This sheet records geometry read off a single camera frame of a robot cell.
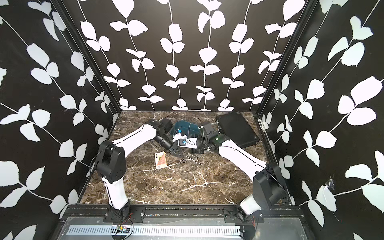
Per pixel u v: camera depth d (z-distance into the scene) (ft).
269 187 1.41
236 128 3.75
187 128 3.60
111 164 1.61
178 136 2.63
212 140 2.00
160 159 3.04
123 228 2.33
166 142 2.46
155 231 2.30
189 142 2.21
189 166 3.01
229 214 2.40
